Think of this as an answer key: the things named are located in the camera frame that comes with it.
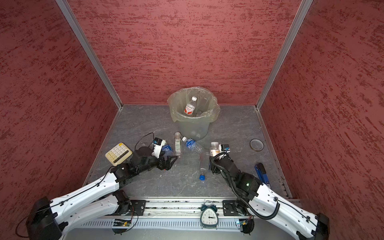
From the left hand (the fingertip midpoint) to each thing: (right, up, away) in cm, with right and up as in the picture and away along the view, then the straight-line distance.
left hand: (170, 157), depth 78 cm
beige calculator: (-35, -1, +14) cm, 38 cm away
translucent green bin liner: (+21, +27, +17) cm, 38 cm away
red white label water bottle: (+10, +29, +20) cm, 37 cm away
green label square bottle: (+2, +5, +14) cm, 15 cm away
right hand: (+23, -1, -1) cm, 23 cm away
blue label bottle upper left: (-4, +2, +12) cm, 13 cm away
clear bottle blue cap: (+19, -7, +10) cm, 22 cm away
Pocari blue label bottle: (+11, +5, +14) cm, 19 cm away
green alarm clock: (+20, -25, -10) cm, 33 cm away
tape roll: (+54, +3, +20) cm, 58 cm away
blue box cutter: (+51, -10, +5) cm, 53 cm away
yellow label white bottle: (+24, +5, 0) cm, 24 cm away
